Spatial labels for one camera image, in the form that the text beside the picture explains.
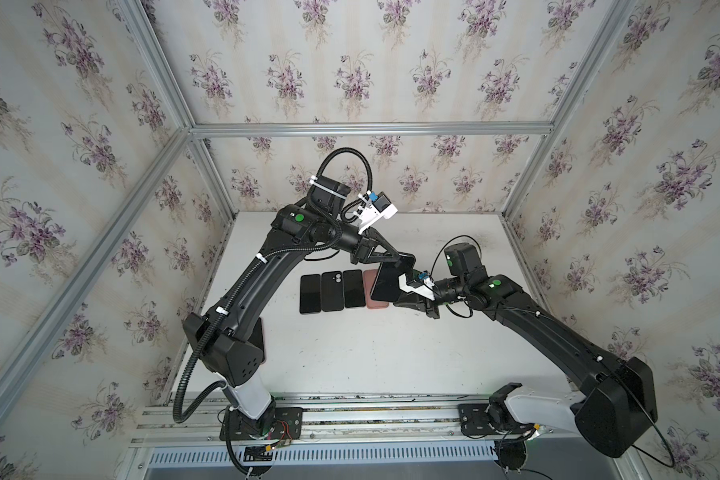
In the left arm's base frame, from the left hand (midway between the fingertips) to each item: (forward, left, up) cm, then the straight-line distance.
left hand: (397, 253), depth 63 cm
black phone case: (+11, +17, -35) cm, 40 cm away
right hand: (-3, -1, -15) cm, 15 cm away
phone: (+11, +24, -36) cm, 45 cm away
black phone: (-6, +2, -4) cm, 7 cm away
